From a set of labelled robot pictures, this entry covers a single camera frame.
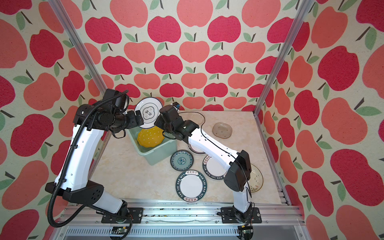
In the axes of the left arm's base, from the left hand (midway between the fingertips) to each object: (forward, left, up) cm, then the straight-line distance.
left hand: (139, 123), depth 68 cm
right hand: (+6, -8, -3) cm, 10 cm away
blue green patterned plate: (-2, -18, -34) cm, 39 cm away
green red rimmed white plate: (+6, -27, -34) cm, 44 cm away
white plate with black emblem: (+14, -2, -3) cm, 14 cm away
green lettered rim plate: (-8, -37, -34) cm, 51 cm away
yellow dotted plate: (+16, +4, -34) cm, 38 cm away
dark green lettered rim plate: (-17, -24, -36) cm, 46 cm away
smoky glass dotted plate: (+24, -48, -36) cm, 64 cm away
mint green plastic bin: (+4, -8, -32) cm, 33 cm away
